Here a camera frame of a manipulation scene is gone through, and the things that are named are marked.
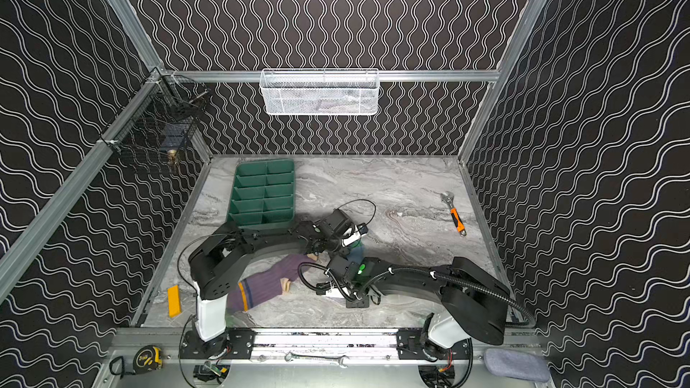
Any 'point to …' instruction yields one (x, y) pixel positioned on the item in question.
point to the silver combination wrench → (290, 356)
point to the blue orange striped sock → (356, 254)
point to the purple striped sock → (264, 285)
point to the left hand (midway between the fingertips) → (354, 246)
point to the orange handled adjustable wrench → (460, 227)
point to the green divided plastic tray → (263, 194)
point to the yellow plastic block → (173, 301)
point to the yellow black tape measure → (146, 358)
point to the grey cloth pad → (517, 365)
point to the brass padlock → (172, 156)
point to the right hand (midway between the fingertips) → (356, 289)
